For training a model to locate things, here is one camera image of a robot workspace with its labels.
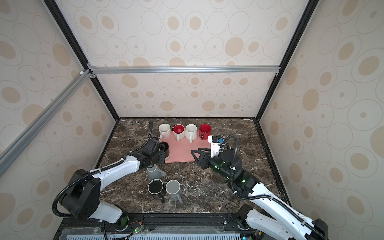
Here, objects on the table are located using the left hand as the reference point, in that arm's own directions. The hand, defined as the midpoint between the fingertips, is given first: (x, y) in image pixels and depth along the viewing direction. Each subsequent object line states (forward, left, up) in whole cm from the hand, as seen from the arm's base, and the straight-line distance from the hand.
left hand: (166, 153), depth 89 cm
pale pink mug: (+20, +4, -2) cm, 21 cm away
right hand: (-10, -17, +20) cm, 28 cm away
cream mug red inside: (+22, -5, -7) cm, 24 cm away
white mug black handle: (+2, +1, -6) cm, 7 cm away
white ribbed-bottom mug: (+18, -14, -3) cm, 23 cm away
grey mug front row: (-21, -6, +2) cm, 22 cm away
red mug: (+23, -24, -7) cm, 34 cm away
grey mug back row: (-12, +6, -1) cm, 13 cm away
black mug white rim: (-20, +4, 0) cm, 20 cm away
